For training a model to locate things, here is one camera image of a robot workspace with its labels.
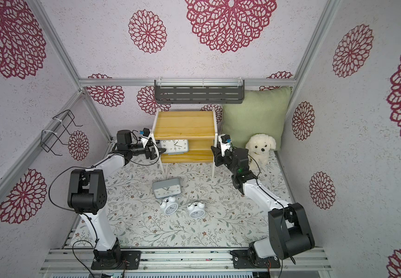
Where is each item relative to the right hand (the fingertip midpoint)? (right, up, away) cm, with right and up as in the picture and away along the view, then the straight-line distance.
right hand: (214, 144), depth 82 cm
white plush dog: (+25, -1, +10) cm, 27 cm away
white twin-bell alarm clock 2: (-8, -31, -2) cm, 32 cm away
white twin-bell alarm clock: (-21, -29, 0) cm, 36 cm away
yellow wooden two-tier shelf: (-7, +7, -2) cm, 10 cm away
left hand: (-26, 0, +10) cm, 28 cm away
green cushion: (+29, +19, +14) cm, 37 cm away
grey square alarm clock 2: (-20, -1, +8) cm, 21 cm away
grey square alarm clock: (-24, -22, +6) cm, 34 cm away
